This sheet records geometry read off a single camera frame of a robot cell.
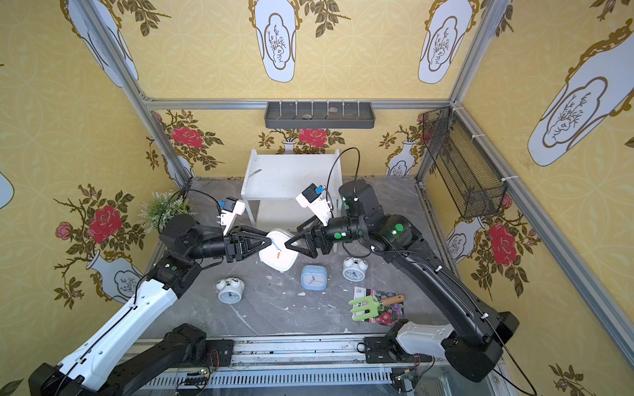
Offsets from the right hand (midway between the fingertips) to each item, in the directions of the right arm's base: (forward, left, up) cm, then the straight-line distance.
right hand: (294, 243), depth 59 cm
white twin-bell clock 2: (+7, -17, -28) cm, 33 cm away
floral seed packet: (-5, -30, -36) cm, 47 cm away
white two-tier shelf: (+22, +10, -3) cm, 25 cm away
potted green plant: (+22, +52, -16) cm, 58 cm away
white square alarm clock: (-2, +4, -3) cm, 5 cm away
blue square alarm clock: (+4, -3, -29) cm, 30 cm away
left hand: (+1, +5, -2) cm, 6 cm away
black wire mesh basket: (+29, -58, -12) cm, 65 cm away
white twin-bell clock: (-3, +23, -27) cm, 36 cm away
